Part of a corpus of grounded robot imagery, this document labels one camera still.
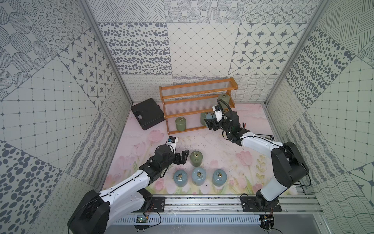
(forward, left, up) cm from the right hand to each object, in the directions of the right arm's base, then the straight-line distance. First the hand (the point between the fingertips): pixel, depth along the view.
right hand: (211, 118), depth 90 cm
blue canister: (-34, +18, -8) cm, 39 cm away
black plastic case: (+13, +46, -10) cm, 49 cm away
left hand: (-21, +15, -5) cm, 26 cm away
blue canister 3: (-33, -3, -10) cm, 35 cm away
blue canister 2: (-33, +8, -8) cm, 35 cm away
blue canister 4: (-1, +1, +4) cm, 4 cm away
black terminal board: (-4, -42, -16) cm, 45 cm away
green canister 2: (+12, -9, +7) cm, 17 cm away
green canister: (-23, +9, -10) cm, 26 cm away
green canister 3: (+2, +20, -8) cm, 22 cm away
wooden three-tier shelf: (+16, +18, -4) cm, 24 cm away
